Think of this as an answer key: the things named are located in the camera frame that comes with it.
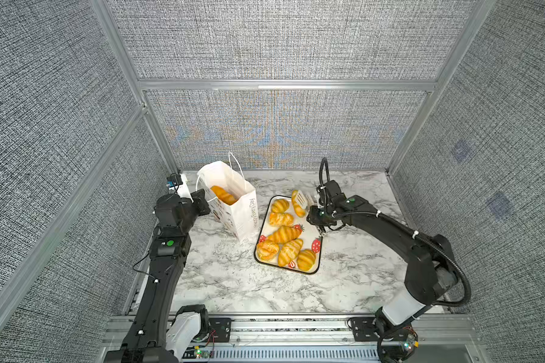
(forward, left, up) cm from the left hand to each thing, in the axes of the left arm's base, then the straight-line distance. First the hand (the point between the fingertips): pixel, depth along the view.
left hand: (208, 187), depth 74 cm
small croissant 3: (-15, -33, -26) cm, 45 cm away
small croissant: (+9, -25, -25) cm, 37 cm away
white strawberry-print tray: (-4, -37, -29) cm, 47 cm away
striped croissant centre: (-5, -26, -25) cm, 36 cm away
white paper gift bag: (-5, -10, -12) cm, 16 cm away
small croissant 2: (+4, -32, -20) cm, 38 cm away
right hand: (-1, -35, -16) cm, 39 cm away
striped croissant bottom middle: (-13, -27, -24) cm, 39 cm away
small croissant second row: (+3, -25, -26) cm, 36 cm away
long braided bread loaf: (+11, -1, -19) cm, 22 cm away
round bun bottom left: (-11, -19, -26) cm, 34 cm away
